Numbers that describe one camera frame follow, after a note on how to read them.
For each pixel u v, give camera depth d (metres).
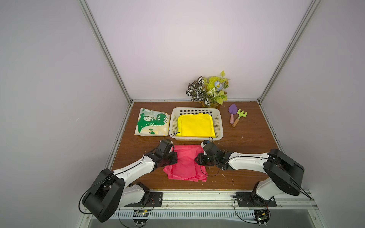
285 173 0.42
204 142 0.83
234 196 0.73
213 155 0.67
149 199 0.72
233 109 1.13
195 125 0.99
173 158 0.78
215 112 1.01
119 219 0.63
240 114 1.10
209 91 0.95
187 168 0.81
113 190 0.41
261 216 0.70
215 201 0.73
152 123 1.00
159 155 0.68
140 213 0.72
